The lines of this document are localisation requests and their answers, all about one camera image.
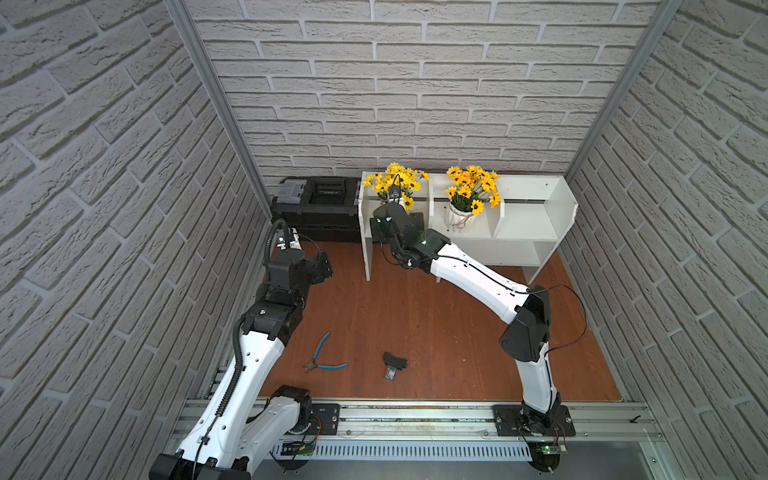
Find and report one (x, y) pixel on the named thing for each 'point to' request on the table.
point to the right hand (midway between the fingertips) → (397, 216)
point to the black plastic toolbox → (320, 208)
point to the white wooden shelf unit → (518, 237)
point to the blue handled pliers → (313, 363)
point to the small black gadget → (393, 363)
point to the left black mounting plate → (325, 419)
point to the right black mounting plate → (510, 420)
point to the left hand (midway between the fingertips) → (311, 249)
